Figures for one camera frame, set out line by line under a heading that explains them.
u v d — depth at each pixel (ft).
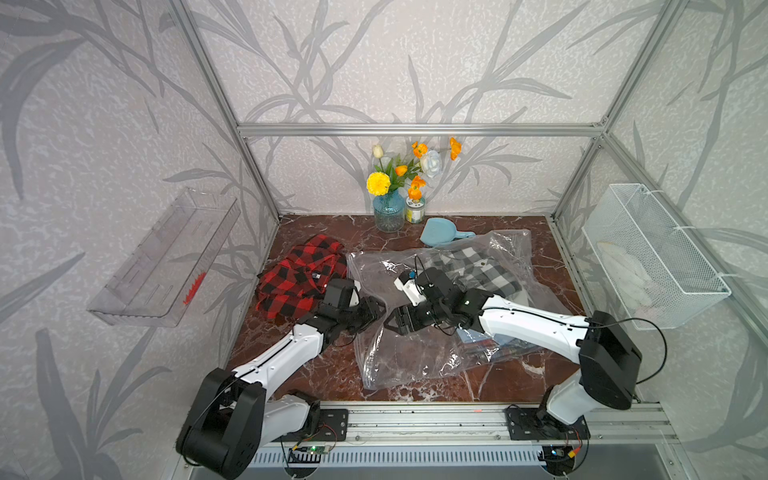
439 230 3.80
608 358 1.40
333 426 2.39
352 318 2.41
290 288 3.02
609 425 2.47
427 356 2.78
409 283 2.36
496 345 2.71
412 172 3.20
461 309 1.98
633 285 2.49
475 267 3.21
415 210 3.76
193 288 2.07
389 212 3.69
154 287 2.08
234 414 1.32
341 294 2.19
